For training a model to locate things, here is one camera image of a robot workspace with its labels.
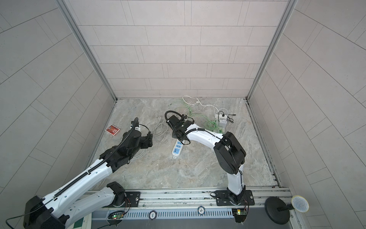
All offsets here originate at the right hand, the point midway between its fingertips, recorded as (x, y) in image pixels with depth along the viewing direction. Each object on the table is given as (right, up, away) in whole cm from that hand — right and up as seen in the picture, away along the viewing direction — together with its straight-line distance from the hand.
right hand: (178, 134), depth 90 cm
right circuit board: (+32, -34, -22) cm, 52 cm away
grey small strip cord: (-13, +2, +8) cm, 15 cm away
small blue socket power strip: (0, -8, -4) cm, 9 cm away
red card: (-45, +2, +5) cm, 45 cm away
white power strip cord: (+18, +20, +21) cm, 34 cm away
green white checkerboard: (-40, -35, -26) cm, 59 cm away
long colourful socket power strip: (+28, +5, +3) cm, 29 cm away
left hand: (-15, +2, -11) cm, 18 cm away
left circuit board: (-26, -32, -26) cm, 49 cm away
